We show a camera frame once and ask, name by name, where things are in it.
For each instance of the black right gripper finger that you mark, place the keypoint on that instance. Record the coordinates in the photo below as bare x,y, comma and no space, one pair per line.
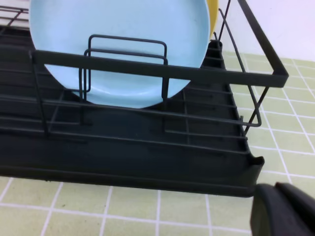
282,210

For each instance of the light blue plate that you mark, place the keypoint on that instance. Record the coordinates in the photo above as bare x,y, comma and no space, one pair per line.
135,30

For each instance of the yellow plate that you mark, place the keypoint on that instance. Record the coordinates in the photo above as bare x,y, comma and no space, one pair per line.
213,8

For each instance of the black plastic drip tray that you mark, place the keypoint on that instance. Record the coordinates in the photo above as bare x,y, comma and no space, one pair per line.
111,163

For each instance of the black wire dish rack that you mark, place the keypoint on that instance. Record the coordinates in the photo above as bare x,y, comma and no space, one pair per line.
157,71

